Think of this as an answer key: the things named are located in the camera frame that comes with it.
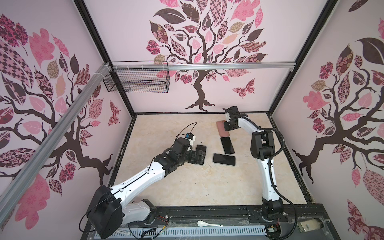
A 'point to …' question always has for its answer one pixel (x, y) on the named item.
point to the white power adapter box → (310, 225)
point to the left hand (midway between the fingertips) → (198, 155)
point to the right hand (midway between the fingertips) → (228, 124)
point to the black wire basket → (138, 77)
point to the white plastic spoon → (202, 223)
